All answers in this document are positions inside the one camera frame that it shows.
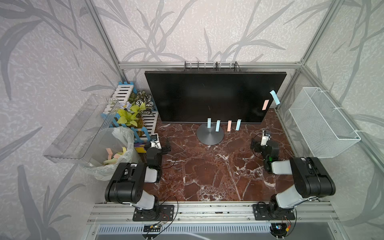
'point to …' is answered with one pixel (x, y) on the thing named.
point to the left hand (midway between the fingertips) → (159, 138)
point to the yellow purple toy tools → (140, 147)
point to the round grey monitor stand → (209, 136)
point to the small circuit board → (151, 228)
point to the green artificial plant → (131, 113)
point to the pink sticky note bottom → (229, 125)
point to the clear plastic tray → (79, 141)
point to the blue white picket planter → (120, 95)
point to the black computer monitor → (213, 96)
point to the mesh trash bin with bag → (116, 146)
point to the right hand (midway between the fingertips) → (260, 137)
